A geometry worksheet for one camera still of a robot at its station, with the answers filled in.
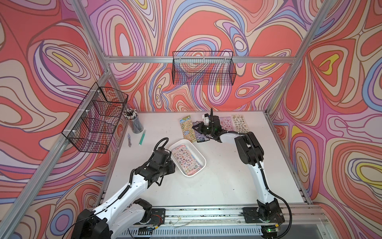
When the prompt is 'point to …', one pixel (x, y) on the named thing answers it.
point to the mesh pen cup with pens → (131, 114)
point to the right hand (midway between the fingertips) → (193, 129)
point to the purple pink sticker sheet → (226, 123)
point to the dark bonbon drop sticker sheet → (201, 137)
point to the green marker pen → (142, 137)
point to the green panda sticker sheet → (187, 129)
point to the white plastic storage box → (194, 151)
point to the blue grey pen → (129, 140)
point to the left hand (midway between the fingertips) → (175, 166)
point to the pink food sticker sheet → (188, 162)
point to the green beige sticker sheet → (240, 123)
